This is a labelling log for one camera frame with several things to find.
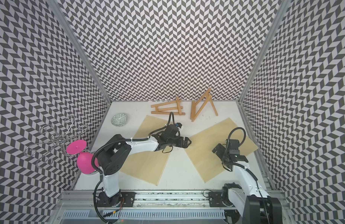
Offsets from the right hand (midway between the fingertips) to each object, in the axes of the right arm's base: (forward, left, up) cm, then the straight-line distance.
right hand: (218, 155), depth 87 cm
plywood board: (-6, +44, -2) cm, 44 cm away
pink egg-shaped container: (-12, +67, +24) cm, 72 cm away
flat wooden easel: (+41, +44, +2) cm, 60 cm away
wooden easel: (+32, +5, +21) cm, 39 cm away
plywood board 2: (-5, +7, -1) cm, 8 cm away
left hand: (+8, +21, +2) cm, 23 cm away
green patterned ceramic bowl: (+29, +71, +1) cm, 76 cm away
